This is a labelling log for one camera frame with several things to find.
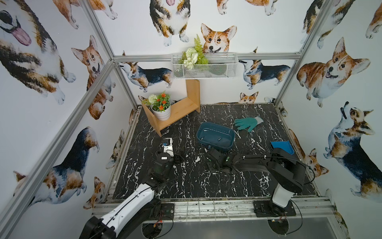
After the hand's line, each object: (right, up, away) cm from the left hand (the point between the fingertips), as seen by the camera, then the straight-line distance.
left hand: (176, 143), depth 83 cm
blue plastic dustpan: (+69, -4, +15) cm, 70 cm away
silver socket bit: (+26, 0, +18) cm, 32 cm away
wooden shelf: (-1, +21, +29) cm, 36 cm away
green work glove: (+49, +10, +26) cm, 56 cm away
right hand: (+21, -11, +8) cm, 24 cm away
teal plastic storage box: (+24, +2, +22) cm, 32 cm away
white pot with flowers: (-11, +21, +10) cm, 26 cm away
